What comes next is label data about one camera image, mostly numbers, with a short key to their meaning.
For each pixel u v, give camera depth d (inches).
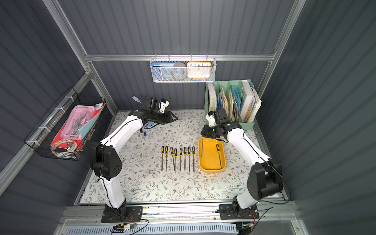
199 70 34.9
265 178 17.2
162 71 33.2
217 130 25.7
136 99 38.2
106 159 19.4
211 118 30.8
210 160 36.9
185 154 37.7
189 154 37.8
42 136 24.3
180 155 37.0
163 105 31.9
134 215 29.0
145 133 41.0
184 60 35.0
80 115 29.4
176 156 37.0
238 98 37.2
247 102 37.8
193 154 37.8
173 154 37.7
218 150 37.9
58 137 26.7
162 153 37.8
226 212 29.0
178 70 35.0
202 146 42.1
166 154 37.8
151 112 28.6
